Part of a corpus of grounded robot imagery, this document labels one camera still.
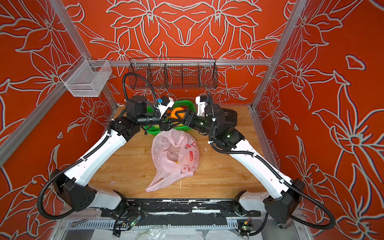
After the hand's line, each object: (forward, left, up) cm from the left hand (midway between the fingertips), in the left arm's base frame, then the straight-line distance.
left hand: (178, 113), depth 66 cm
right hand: (-3, +1, +2) cm, 3 cm away
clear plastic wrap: (-42, +11, -37) cm, 57 cm away
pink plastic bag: (-3, +4, -35) cm, 35 cm away
